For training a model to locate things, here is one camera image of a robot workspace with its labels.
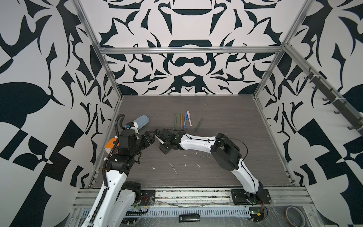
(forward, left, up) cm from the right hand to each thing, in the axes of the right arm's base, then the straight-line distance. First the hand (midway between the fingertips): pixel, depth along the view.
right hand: (161, 143), depth 93 cm
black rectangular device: (-39, -16, -1) cm, 42 cm away
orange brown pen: (+21, -13, +1) cm, 25 cm away
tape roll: (-38, -68, -2) cm, 78 cm away
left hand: (-2, +4, +18) cm, 19 cm away
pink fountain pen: (+20, -19, 0) cm, 28 cm away
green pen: (+18, -9, -1) cm, 20 cm away
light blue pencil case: (+16, +15, +3) cm, 22 cm away
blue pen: (+24, -16, 0) cm, 29 cm away
